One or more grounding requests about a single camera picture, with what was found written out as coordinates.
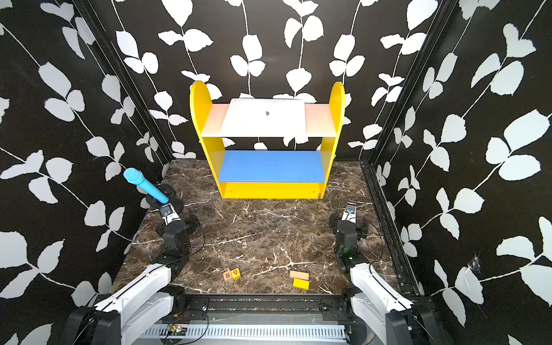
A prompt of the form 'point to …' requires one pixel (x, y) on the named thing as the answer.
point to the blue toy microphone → (134, 176)
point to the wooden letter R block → (227, 275)
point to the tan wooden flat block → (298, 274)
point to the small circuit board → (173, 330)
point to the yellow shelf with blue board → (271, 167)
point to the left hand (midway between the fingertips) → (179, 210)
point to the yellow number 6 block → (235, 274)
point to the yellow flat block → (302, 284)
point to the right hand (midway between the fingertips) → (349, 209)
